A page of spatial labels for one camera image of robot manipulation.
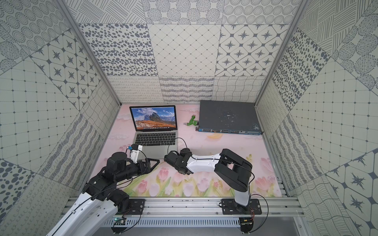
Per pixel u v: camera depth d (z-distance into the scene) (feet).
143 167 2.13
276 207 2.51
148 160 2.12
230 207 2.39
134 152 2.22
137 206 2.41
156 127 3.33
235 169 1.61
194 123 3.49
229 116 3.53
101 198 1.67
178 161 2.22
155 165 2.24
